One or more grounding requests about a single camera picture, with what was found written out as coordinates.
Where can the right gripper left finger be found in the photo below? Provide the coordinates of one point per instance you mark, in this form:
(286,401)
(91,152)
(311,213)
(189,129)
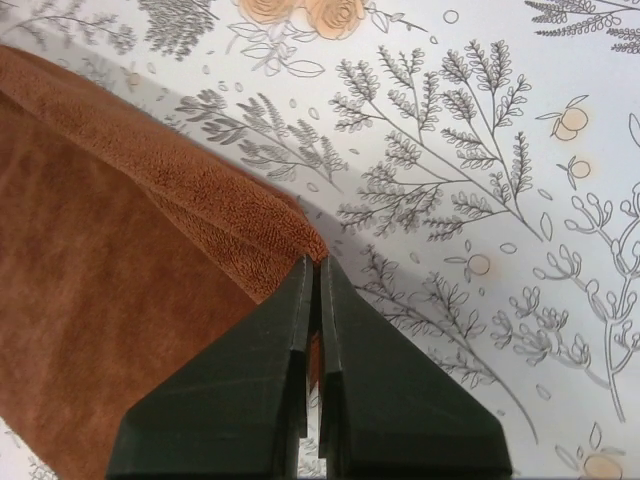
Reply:
(237,409)

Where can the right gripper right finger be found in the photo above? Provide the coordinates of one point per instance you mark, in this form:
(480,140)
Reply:
(386,408)

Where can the brown towel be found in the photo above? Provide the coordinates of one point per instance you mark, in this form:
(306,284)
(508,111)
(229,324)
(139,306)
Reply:
(125,250)

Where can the floral table mat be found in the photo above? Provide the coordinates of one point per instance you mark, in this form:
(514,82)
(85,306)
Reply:
(472,165)

